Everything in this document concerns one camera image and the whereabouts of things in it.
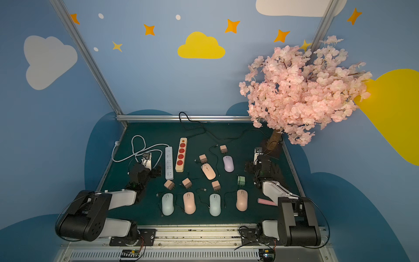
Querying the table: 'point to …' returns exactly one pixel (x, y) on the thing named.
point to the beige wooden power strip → (181, 155)
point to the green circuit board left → (130, 253)
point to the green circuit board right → (267, 255)
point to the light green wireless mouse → (167, 204)
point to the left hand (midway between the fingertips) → (151, 160)
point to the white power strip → (169, 173)
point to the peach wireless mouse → (208, 171)
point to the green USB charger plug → (241, 180)
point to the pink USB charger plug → (216, 185)
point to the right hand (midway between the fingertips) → (259, 159)
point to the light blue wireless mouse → (215, 204)
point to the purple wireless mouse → (228, 164)
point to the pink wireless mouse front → (189, 203)
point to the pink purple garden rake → (266, 201)
